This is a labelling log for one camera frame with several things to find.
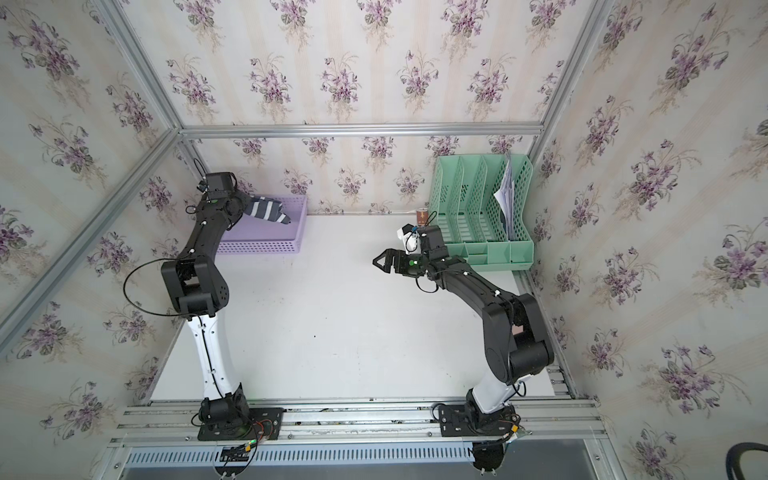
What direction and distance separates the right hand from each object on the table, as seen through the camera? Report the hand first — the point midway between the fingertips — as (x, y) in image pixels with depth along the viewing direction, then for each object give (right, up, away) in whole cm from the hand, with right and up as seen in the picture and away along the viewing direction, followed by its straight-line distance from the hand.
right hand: (387, 264), depth 87 cm
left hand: (-49, +22, +13) cm, 55 cm away
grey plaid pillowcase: (-42, +19, +13) cm, 48 cm away
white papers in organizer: (+36, +21, +3) cm, 42 cm away
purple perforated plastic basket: (-46, +9, +14) cm, 49 cm away
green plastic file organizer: (+32, +24, +36) cm, 54 cm away
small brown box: (+14, +17, +31) cm, 39 cm away
